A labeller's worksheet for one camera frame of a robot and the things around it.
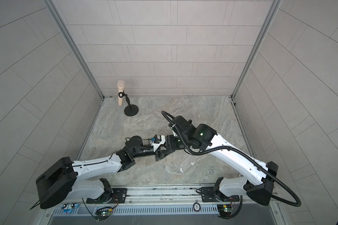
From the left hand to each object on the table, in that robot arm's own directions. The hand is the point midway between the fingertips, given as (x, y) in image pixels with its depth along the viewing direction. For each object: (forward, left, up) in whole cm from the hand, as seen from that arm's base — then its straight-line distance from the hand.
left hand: (176, 148), depth 68 cm
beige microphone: (+38, +35, +7) cm, 52 cm away
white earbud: (-1, -10, -19) cm, 22 cm away
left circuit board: (-25, +33, -17) cm, 44 cm away
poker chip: (-22, -10, -19) cm, 31 cm away
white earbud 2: (-5, -3, -19) cm, 20 cm away
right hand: (-1, +4, +3) cm, 5 cm away
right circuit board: (-24, -25, -19) cm, 39 cm away
